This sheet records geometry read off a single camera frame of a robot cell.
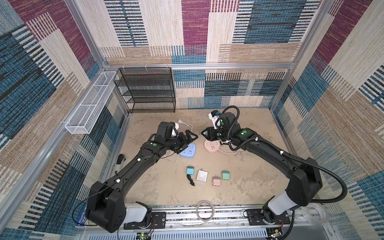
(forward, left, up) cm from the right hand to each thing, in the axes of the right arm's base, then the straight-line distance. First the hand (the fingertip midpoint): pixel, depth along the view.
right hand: (206, 134), depth 82 cm
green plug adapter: (-16, -11, -18) cm, 26 cm away
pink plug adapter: (-19, -5, -18) cm, 27 cm away
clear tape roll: (-33, -55, -18) cm, 66 cm away
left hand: (-4, +6, +1) cm, 8 cm away
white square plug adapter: (-16, +3, -17) cm, 24 cm away
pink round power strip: (+3, -4, -17) cm, 18 cm away
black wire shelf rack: (+41, +40, -1) cm, 57 cm away
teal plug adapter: (-12, +9, -19) cm, 24 cm away
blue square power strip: (-1, +9, -16) cm, 19 cm away
